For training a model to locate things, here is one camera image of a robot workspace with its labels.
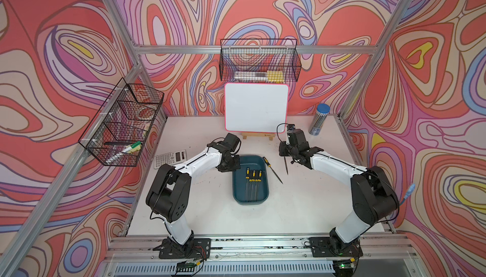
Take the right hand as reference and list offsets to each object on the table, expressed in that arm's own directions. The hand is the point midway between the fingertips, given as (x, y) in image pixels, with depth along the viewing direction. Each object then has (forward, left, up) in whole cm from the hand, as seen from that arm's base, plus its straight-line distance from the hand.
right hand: (283, 149), depth 93 cm
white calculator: (+1, +58, -6) cm, 59 cm away
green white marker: (-12, +65, +19) cm, 69 cm away
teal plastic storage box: (-3, +15, -7) cm, 17 cm away
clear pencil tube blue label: (+17, -22, +9) cm, 30 cm away
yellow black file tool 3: (-11, +19, -8) cm, 23 cm away
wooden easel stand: (+15, +19, -5) cm, 24 cm away
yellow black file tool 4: (-13, +16, -8) cm, 22 cm away
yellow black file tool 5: (-13, +13, -8) cm, 20 cm away
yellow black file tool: (-4, +7, -8) cm, 12 cm away
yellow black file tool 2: (-9, 0, -1) cm, 9 cm away
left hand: (-8, +23, -3) cm, 24 cm away
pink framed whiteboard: (+23, +12, +8) cm, 27 cm away
